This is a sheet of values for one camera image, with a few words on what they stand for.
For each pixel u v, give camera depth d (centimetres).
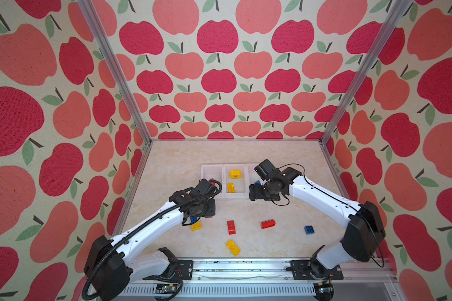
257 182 74
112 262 39
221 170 97
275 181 60
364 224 43
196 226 86
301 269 73
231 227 84
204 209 63
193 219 86
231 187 98
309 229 84
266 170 66
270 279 73
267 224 84
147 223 46
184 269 75
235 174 101
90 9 70
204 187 61
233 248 80
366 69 86
